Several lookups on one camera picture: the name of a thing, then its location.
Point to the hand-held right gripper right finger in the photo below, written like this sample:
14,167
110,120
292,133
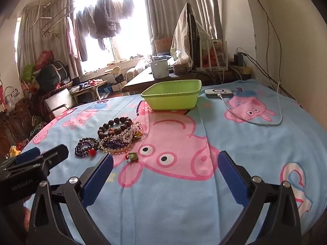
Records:
231,176

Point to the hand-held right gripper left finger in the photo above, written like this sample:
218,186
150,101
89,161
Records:
98,176

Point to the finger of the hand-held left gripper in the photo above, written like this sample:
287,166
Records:
28,155
57,155

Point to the green plastic basin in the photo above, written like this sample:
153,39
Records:
168,99

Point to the yellow plush toy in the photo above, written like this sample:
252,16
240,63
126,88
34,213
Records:
14,151

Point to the white backed chair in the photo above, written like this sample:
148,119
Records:
57,99

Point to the cartoon pig printed blanket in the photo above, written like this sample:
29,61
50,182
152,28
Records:
178,196

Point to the small folding table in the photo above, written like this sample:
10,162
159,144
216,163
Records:
88,86

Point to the black duffel bag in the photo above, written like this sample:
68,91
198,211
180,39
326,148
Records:
52,74

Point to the green bag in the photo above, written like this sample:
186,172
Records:
28,72

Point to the white power bank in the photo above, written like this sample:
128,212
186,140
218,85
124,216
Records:
217,92

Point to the red bag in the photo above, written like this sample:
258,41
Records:
44,58

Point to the yellow power strip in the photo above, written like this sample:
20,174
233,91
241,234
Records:
242,71

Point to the dark wooden desk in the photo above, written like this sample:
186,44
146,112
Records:
143,79

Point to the black power adapter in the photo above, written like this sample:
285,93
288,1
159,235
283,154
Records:
239,59

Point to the clear bag with brown contents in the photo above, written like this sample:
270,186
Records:
182,67

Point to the grey window curtain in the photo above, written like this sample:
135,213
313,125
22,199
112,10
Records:
168,10
30,35

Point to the white slatted rack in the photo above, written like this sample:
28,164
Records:
213,56

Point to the white enamel mug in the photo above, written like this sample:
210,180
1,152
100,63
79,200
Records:
159,69

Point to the metal clothes drying rack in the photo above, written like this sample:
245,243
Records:
48,20

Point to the row of hanging clothes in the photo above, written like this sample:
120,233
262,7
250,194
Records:
104,17

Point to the cardboard box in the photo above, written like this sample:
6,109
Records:
163,44

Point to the clear plastic food bag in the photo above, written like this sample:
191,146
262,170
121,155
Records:
194,30

